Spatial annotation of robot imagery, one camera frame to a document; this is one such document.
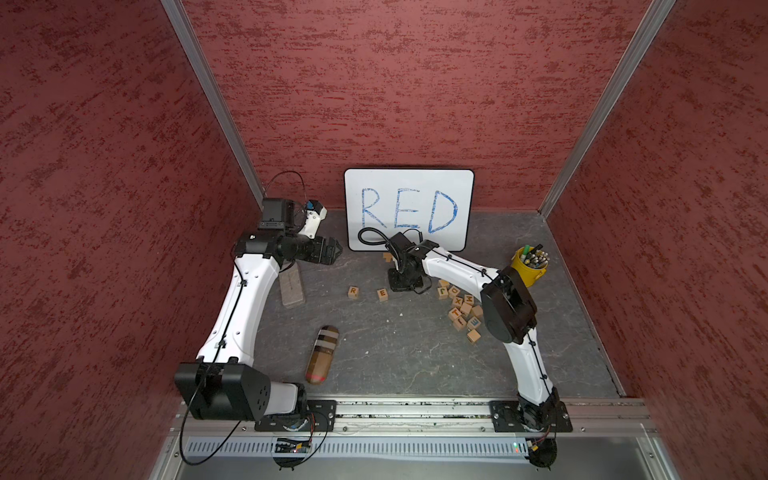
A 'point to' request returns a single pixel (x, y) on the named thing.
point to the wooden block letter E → (382, 294)
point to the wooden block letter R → (353, 292)
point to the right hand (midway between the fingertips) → (396, 293)
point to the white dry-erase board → (437, 203)
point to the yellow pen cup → (531, 263)
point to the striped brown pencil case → (321, 357)
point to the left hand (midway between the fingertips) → (324, 252)
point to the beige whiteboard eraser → (292, 293)
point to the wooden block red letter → (454, 314)
